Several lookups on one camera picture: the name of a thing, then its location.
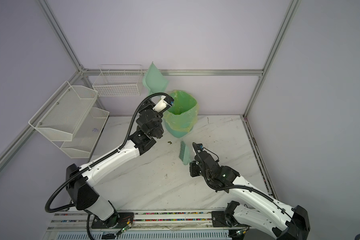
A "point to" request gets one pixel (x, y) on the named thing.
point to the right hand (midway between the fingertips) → (189, 163)
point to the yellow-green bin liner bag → (183, 114)
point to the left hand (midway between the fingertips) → (142, 99)
